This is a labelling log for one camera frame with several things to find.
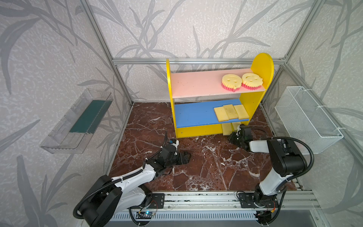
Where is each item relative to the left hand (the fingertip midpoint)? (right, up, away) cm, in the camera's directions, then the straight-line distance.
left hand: (187, 152), depth 85 cm
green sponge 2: (+34, +15, +16) cm, 40 cm away
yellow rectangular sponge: (+36, +25, +9) cm, 44 cm away
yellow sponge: (+29, +25, +9) cm, 39 cm away
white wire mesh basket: (+55, +21, -20) cm, 62 cm away
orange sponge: (+22, +23, +9) cm, 33 cm away
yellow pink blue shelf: (+19, +31, +14) cm, 39 cm away
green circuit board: (-23, -29, -13) cm, 39 cm away
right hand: (+29, +10, +15) cm, 34 cm away
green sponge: (+29, +12, +17) cm, 35 cm away
